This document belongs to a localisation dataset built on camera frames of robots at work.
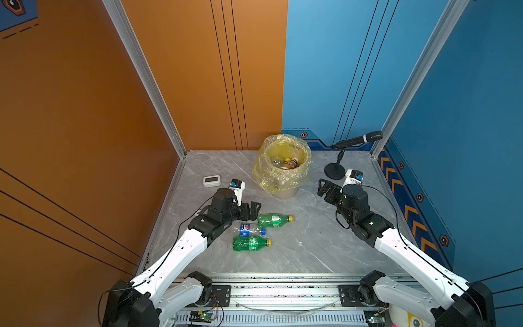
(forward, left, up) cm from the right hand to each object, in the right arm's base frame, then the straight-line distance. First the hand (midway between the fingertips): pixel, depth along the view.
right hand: (325, 184), depth 78 cm
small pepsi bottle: (-11, +31, -17) cm, 37 cm away
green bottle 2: (-17, +30, -17) cm, 38 cm away
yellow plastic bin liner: (+10, +25, -2) cm, 27 cm away
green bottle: (-7, +20, -17) cm, 27 cm away
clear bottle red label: (+18, +18, -5) cm, 26 cm away
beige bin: (+2, +15, -1) cm, 15 cm away
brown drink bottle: (+13, +13, -3) cm, 19 cm away
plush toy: (-41, -20, -17) cm, 48 cm away
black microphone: (+20, -21, +6) cm, 30 cm away
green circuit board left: (-40, +46, -23) cm, 65 cm away
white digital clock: (+17, +52, -19) cm, 58 cm away
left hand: (-4, +29, -5) cm, 30 cm away
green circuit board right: (-40, -15, -25) cm, 50 cm away
